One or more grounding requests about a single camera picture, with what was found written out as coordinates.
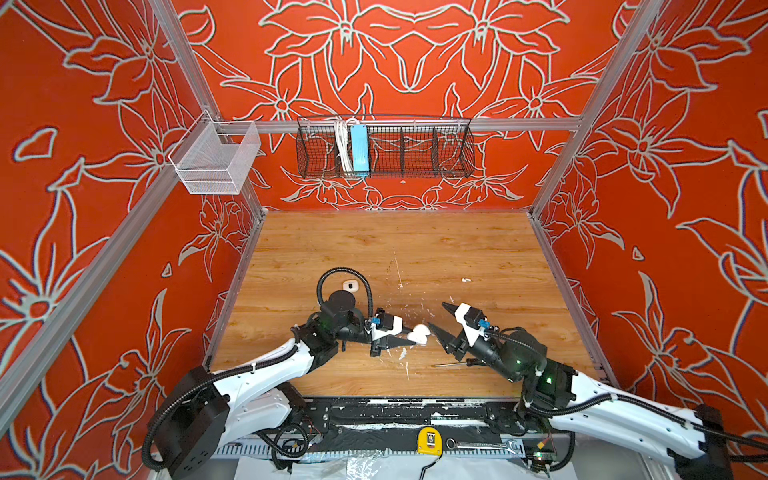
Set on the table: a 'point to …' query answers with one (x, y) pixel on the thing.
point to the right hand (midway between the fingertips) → (434, 314)
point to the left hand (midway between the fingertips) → (413, 334)
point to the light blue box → (360, 150)
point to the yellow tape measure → (430, 441)
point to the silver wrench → (452, 443)
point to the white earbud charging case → (351, 285)
